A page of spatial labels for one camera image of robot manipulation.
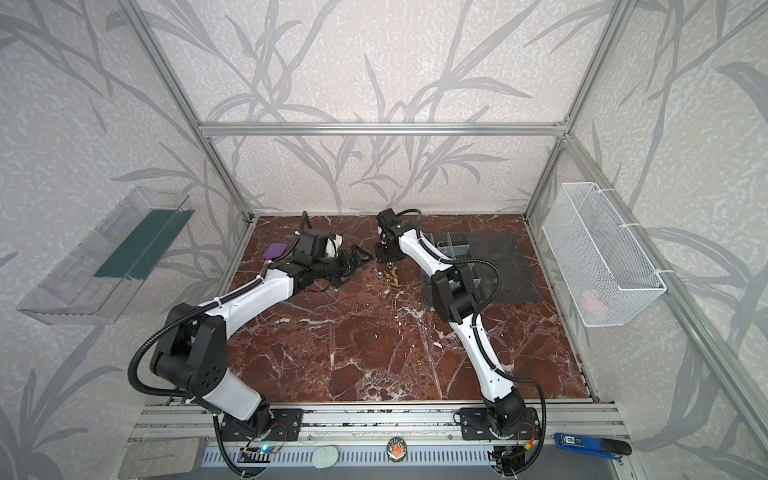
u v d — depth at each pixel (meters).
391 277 1.01
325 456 0.68
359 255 0.79
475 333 0.65
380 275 1.02
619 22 0.72
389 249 0.92
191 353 0.45
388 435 0.73
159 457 0.67
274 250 1.08
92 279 0.64
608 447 0.74
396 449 0.70
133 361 0.41
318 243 0.71
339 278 0.79
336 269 0.77
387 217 0.87
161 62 0.78
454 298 0.65
